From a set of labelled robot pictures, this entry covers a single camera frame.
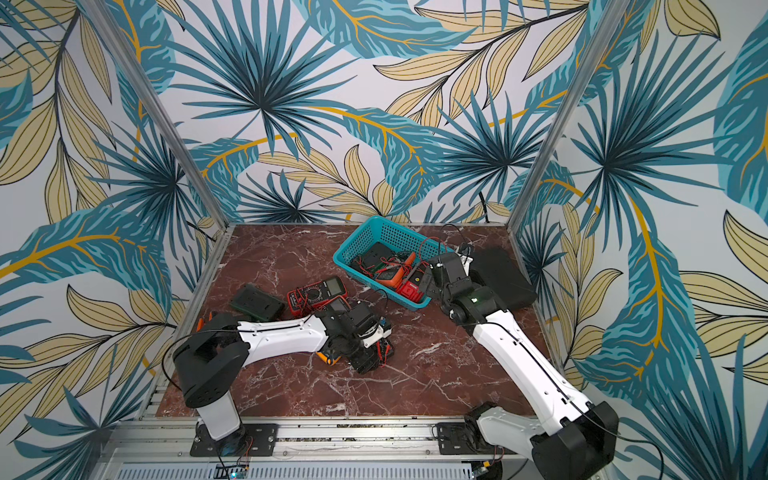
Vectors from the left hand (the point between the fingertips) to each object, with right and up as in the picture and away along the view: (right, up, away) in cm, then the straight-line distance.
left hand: (366, 361), depth 85 cm
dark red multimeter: (-19, +17, +10) cm, 27 cm away
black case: (+43, +26, +19) cm, 54 cm away
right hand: (+21, +24, -7) cm, 32 cm away
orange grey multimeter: (+8, +24, +12) cm, 28 cm away
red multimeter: (+13, +20, +11) cm, 26 cm away
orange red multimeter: (-9, +15, +8) cm, 19 cm away
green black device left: (-35, +15, +10) cm, 39 cm away
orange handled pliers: (-51, +10, +7) cm, 53 cm away
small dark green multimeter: (+5, +3, -1) cm, 6 cm away
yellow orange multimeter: (-10, +2, -3) cm, 10 cm away
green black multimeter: (+2, +29, +20) cm, 36 cm away
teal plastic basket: (+5, +39, +25) cm, 46 cm away
